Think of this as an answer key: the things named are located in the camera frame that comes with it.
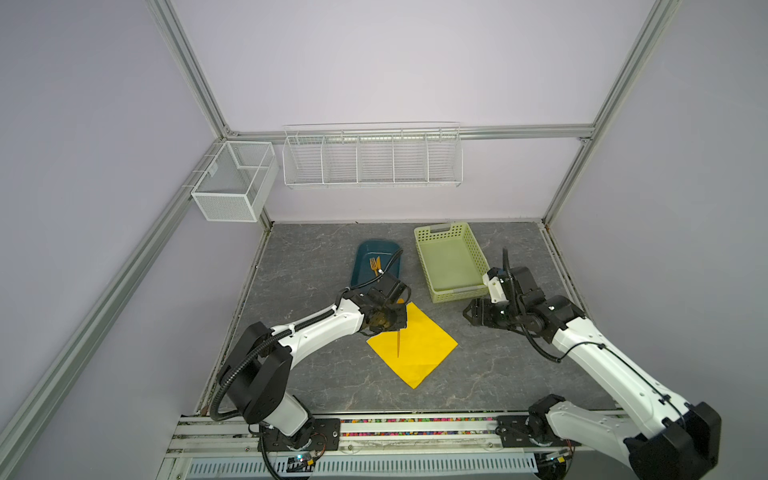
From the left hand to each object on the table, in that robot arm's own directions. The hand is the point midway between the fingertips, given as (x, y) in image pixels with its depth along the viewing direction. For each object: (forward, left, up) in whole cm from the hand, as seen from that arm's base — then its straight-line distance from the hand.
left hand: (403, 325), depth 84 cm
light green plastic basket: (+28, -21, -9) cm, 36 cm away
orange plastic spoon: (-5, +2, -1) cm, 5 cm away
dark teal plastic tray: (+31, +9, -8) cm, 33 cm away
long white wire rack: (+51, +5, +22) cm, 56 cm away
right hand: (-1, -19, +7) cm, 20 cm away
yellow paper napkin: (-3, -6, -8) cm, 11 cm away
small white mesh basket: (+49, +53, +14) cm, 74 cm away
